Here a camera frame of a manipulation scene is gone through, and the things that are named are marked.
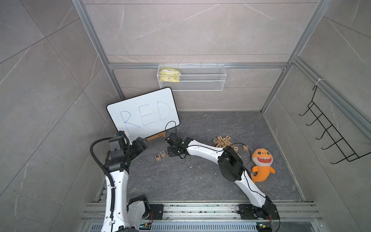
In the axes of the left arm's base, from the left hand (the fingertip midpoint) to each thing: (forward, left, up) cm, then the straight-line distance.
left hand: (143, 141), depth 76 cm
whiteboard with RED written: (+22, +3, -3) cm, 22 cm away
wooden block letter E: (+3, -8, -19) cm, 21 cm away
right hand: (+4, -13, -20) cm, 24 cm away
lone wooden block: (+5, -63, -20) cm, 66 cm away
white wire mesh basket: (+45, -29, +9) cm, 54 cm away
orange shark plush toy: (-6, -69, -15) cm, 71 cm away
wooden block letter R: (0, -4, -19) cm, 19 cm away
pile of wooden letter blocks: (+9, -48, -20) cm, 53 cm away
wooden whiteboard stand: (+16, -6, -17) cm, 24 cm away
